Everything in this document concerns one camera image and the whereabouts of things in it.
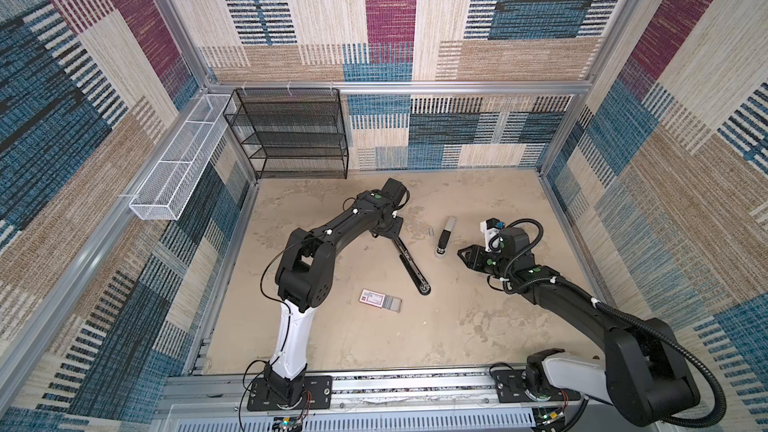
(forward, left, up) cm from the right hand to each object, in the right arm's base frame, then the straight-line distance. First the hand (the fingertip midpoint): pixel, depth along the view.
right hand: (462, 257), depth 87 cm
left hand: (+13, +20, -1) cm, 24 cm away
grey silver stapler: (+8, +3, -3) cm, 9 cm away
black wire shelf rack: (+48, +55, +8) cm, 74 cm away
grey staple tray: (-10, +21, -8) cm, 24 cm away
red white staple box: (-9, +26, -7) cm, 28 cm away
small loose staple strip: (+14, +7, -8) cm, 17 cm away
